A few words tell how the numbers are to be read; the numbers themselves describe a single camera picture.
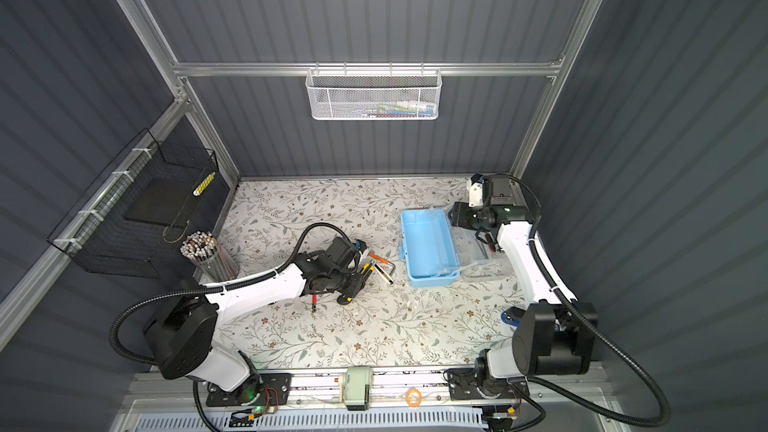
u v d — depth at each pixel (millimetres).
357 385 699
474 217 708
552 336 414
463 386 733
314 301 885
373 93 1238
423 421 770
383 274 934
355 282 768
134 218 711
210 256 813
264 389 723
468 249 1012
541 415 656
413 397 725
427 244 994
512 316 813
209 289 472
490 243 879
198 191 790
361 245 794
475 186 757
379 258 970
